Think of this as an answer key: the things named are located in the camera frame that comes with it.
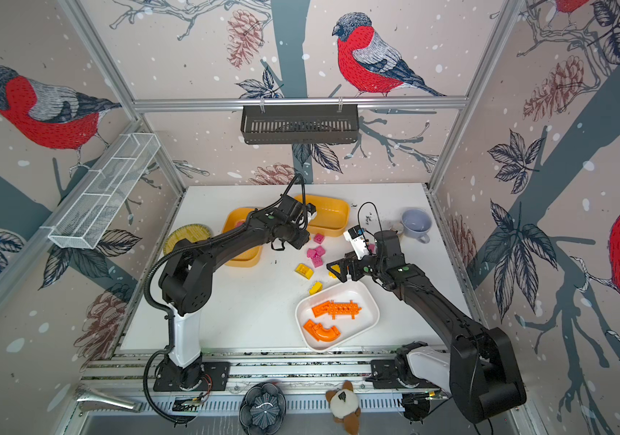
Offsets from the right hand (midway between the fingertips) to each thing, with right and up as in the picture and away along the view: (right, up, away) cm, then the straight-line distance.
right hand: (337, 263), depth 82 cm
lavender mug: (+32, +11, +22) cm, 41 cm away
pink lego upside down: (-6, +6, +19) cm, 20 cm away
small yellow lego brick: (-7, -10, +6) cm, 13 cm away
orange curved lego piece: (-5, -21, -2) cm, 21 cm away
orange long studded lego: (0, -15, +2) cm, 15 cm away
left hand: (-11, +7, +11) cm, 17 cm away
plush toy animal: (+1, -33, -15) cm, 36 cm away
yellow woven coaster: (-56, +7, +22) cm, 61 cm away
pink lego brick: (-38, +11, +25) cm, 47 cm away
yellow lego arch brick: (-11, -5, +12) cm, 17 cm away
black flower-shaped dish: (-20, -35, -14) cm, 43 cm away
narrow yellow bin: (-41, +12, +22) cm, 48 cm away
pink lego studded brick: (-9, +1, +16) cm, 18 cm away
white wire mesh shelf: (-69, +13, -11) cm, 71 cm away
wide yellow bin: (0, +14, +28) cm, 32 cm away
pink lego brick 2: (-6, -2, +15) cm, 16 cm away
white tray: (+9, -18, +2) cm, 20 cm away
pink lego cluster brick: (-5, +1, +16) cm, 17 cm away
